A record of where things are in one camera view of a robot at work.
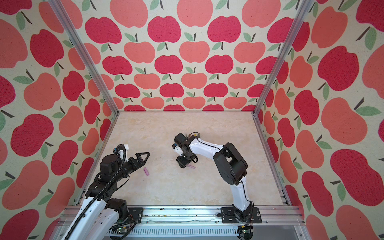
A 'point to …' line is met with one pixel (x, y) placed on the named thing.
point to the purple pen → (190, 166)
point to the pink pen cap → (146, 171)
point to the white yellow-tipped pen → (195, 134)
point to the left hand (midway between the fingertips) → (147, 157)
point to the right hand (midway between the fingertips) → (187, 161)
